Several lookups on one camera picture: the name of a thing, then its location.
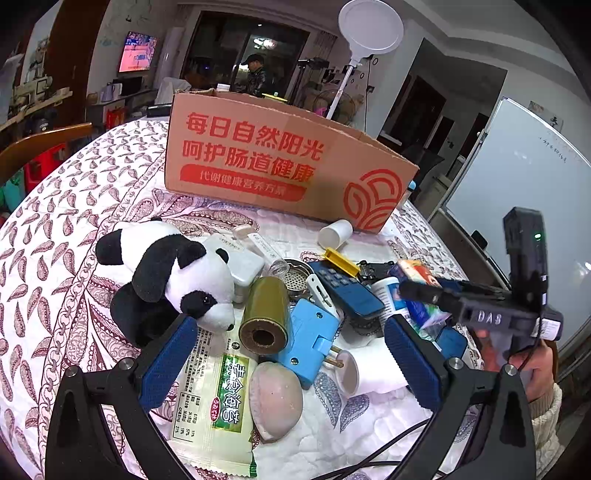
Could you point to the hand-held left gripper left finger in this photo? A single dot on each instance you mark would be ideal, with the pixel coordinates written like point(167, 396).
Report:
point(168, 364)

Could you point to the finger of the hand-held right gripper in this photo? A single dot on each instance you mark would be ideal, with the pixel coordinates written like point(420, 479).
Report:
point(425, 293)
point(480, 290)

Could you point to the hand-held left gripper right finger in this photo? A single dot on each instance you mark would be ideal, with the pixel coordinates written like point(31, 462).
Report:
point(411, 364)

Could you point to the colourful snack packet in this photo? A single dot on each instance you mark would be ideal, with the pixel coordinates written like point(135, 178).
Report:
point(420, 277)

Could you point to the white bottle blue label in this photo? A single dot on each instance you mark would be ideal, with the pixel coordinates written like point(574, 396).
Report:
point(385, 295)

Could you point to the green white snack packet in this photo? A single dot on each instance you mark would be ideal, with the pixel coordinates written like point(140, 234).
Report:
point(217, 406)

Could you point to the small white cup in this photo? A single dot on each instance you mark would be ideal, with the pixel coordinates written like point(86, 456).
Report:
point(346, 374)

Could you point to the blue remote control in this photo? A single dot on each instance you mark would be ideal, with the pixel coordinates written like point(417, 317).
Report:
point(351, 295)

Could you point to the yellow sponge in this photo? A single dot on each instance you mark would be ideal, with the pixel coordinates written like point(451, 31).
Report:
point(344, 263)

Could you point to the panda plush toy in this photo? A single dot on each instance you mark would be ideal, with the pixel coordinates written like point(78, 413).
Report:
point(184, 272)

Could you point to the white plastic clip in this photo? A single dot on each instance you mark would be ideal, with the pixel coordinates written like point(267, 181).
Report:
point(318, 288)

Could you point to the plain white bottle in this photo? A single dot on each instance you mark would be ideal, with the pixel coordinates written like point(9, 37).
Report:
point(336, 233)

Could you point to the blue plug adapter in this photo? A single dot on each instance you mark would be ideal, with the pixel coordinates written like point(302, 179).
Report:
point(307, 337)

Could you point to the pink oval soap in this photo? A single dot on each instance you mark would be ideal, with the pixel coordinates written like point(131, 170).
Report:
point(276, 401)

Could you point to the olive green roll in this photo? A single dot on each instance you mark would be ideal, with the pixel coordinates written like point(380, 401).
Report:
point(268, 304)

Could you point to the white rectangular case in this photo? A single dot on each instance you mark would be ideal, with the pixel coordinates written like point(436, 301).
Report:
point(244, 267)

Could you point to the small clear jar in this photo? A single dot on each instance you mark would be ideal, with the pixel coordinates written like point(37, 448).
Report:
point(278, 266)

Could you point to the white tube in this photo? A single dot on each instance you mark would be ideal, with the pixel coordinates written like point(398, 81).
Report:
point(262, 245)

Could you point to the printed cardboard box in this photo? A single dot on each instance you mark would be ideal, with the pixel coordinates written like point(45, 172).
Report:
point(258, 152)

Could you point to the person's right forearm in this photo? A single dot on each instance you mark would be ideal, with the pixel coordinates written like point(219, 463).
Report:
point(547, 420)

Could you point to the person's right hand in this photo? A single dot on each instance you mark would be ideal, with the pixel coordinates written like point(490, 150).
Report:
point(538, 369)

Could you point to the dark blue case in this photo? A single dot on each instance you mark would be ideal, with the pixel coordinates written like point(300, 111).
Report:
point(452, 344)

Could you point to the whiteboard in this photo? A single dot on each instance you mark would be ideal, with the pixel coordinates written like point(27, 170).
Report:
point(531, 175)

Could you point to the clear jar blue lid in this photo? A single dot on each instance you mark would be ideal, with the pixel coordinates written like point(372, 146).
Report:
point(412, 187)

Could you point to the round metal strainer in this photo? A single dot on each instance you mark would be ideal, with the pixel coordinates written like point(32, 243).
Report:
point(295, 276)

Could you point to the small clear lid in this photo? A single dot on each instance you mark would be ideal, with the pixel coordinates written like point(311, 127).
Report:
point(244, 230)

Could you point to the electric fan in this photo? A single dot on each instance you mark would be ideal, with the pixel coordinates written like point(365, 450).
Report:
point(344, 104)

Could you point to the teal bottle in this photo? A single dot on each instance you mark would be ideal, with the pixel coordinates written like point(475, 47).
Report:
point(11, 189)

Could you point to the red plastic stool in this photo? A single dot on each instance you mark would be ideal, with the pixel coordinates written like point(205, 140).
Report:
point(44, 161)

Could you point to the black tripod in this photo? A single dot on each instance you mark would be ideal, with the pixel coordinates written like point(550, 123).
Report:
point(304, 78)

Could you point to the red box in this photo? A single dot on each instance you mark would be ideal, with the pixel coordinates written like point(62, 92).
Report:
point(115, 117)

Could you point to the black long case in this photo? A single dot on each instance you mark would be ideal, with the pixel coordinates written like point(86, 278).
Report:
point(159, 110)

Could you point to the wooden chair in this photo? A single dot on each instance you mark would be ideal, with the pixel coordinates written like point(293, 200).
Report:
point(37, 143)

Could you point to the white cloth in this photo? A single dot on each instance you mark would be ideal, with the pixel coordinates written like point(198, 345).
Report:
point(168, 87)

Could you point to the pale kettle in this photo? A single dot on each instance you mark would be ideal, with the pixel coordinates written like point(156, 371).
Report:
point(108, 92)

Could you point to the wooden shelf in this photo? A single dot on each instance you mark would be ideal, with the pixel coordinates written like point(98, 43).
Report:
point(32, 99)

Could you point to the white standing air conditioner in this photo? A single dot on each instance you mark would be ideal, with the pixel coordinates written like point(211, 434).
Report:
point(173, 50)

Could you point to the television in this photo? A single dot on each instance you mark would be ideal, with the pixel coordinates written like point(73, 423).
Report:
point(137, 51)

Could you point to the brown wooden door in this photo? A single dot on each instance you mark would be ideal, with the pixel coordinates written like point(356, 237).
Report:
point(71, 60)

